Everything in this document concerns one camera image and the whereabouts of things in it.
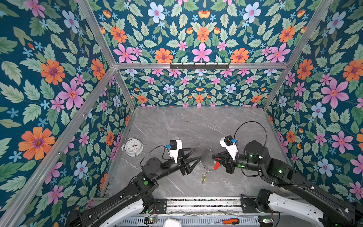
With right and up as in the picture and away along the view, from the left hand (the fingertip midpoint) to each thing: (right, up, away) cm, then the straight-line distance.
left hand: (199, 154), depth 57 cm
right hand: (+7, -2, +4) cm, 8 cm away
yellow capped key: (+3, -15, +12) cm, 19 cm away
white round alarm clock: (-42, -4, +35) cm, 55 cm away
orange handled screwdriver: (+17, -36, +11) cm, 41 cm away
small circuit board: (-24, -36, +13) cm, 45 cm away
